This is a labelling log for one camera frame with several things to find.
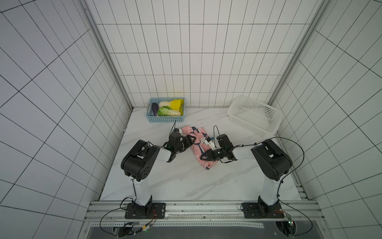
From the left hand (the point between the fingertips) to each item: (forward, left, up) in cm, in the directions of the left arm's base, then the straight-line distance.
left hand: (192, 141), depth 97 cm
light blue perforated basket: (+22, +32, -2) cm, 39 cm away
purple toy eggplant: (+29, +30, +1) cm, 42 cm away
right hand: (-12, -3, -2) cm, 13 cm away
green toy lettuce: (+23, +19, +5) cm, 30 cm away
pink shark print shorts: (-7, -4, +3) cm, 9 cm away
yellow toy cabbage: (+29, +13, +6) cm, 32 cm away
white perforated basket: (+24, -53, -2) cm, 58 cm away
